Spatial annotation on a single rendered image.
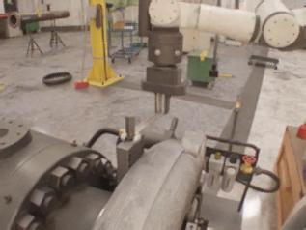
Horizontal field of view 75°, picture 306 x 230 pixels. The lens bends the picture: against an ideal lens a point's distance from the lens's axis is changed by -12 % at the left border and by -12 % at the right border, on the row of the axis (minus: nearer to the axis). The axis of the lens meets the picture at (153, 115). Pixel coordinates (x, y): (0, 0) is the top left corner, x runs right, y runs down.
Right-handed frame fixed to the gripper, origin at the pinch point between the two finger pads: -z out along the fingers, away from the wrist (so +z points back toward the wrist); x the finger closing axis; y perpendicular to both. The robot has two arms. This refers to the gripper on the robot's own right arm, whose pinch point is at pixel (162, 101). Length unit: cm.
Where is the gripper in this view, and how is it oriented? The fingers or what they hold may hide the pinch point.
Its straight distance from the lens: 60.3
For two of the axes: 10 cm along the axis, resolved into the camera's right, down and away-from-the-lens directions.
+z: 0.3, -9.3, -3.8
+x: -9.0, -1.9, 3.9
